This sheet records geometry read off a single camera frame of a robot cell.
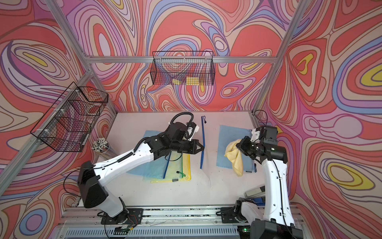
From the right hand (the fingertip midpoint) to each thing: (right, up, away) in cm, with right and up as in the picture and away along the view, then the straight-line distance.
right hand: (237, 148), depth 73 cm
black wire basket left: (-86, +17, +5) cm, 88 cm away
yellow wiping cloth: (-2, -2, -3) cm, 4 cm away
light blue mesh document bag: (+3, +5, +32) cm, 33 cm away
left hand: (-16, 0, -3) cm, 16 cm away
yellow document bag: (-26, -16, +16) cm, 34 cm away
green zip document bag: (-33, -15, +15) cm, 40 cm away
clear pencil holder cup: (-71, 0, +7) cm, 72 cm away
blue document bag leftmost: (-45, -15, +16) cm, 50 cm away
